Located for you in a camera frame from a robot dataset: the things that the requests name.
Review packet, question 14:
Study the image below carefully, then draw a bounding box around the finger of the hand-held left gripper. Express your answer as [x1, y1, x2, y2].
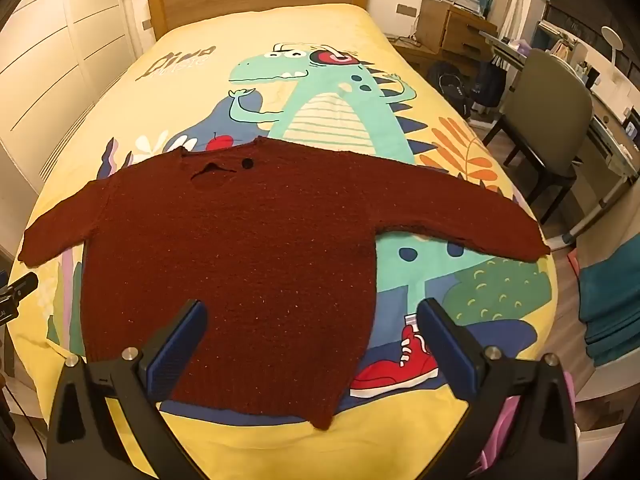
[7, 272, 40, 300]

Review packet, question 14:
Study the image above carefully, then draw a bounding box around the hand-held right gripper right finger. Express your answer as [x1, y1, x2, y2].
[417, 298, 579, 480]

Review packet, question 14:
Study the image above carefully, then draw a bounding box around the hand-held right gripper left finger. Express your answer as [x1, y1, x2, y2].
[46, 299, 208, 480]

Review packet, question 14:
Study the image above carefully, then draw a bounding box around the dark red knit sweater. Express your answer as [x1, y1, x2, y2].
[17, 135, 552, 432]

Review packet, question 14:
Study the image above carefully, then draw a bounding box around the pink cloth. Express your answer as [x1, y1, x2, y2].
[475, 395, 522, 480]

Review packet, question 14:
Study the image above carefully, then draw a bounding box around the stack of teal cloth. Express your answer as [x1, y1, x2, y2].
[577, 240, 640, 367]

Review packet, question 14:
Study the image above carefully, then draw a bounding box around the white wardrobe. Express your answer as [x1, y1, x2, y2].
[0, 0, 151, 196]

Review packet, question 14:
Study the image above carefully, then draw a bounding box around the white desk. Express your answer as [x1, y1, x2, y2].
[480, 30, 640, 252]

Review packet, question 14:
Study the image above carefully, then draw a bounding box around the black backpack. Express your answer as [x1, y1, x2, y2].
[427, 62, 474, 120]

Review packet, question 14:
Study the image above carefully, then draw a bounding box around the grey chair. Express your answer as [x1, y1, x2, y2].
[482, 49, 594, 224]

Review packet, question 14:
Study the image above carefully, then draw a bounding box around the yellow dinosaur printed blanket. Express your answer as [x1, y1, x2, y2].
[10, 4, 559, 480]

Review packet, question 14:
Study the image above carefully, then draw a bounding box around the dark blue bag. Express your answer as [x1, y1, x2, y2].
[472, 57, 509, 109]

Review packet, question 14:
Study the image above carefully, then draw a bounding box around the brown cardboard box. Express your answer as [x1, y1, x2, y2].
[416, 0, 499, 57]

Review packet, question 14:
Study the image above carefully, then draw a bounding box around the white round desk lamp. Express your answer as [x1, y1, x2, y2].
[599, 26, 624, 67]

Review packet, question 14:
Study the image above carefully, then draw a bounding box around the white cabinet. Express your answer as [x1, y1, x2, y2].
[510, 0, 551, 51]

